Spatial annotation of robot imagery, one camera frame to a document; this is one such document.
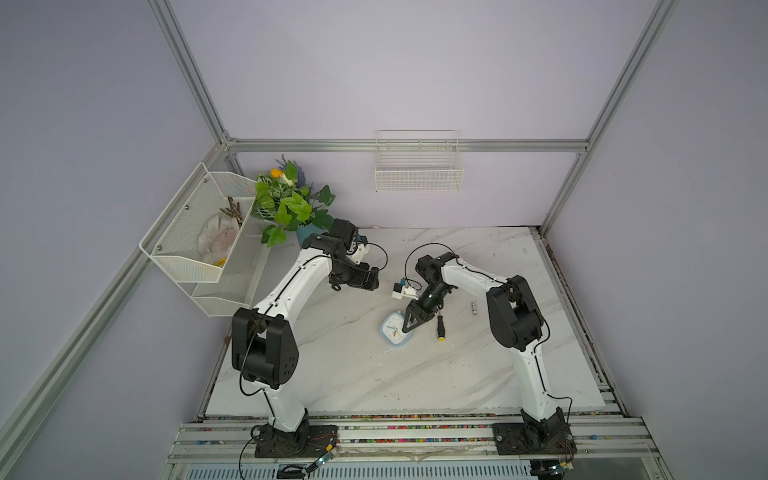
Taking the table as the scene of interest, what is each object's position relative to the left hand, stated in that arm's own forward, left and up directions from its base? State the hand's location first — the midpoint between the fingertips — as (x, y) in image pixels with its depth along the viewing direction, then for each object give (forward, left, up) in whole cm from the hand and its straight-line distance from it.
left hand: (363, 281), depth 87 cm
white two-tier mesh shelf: (+2, +39, +15) cm, 42 cm away
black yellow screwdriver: (-8, -24, -14) cm, 29 cm away
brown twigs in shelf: (+12, +36, +17) cm, 41 cm away
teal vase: (+16, +20, +5) cm, 26 cm away
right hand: (-9, -15, -12) cm, 21 cm away
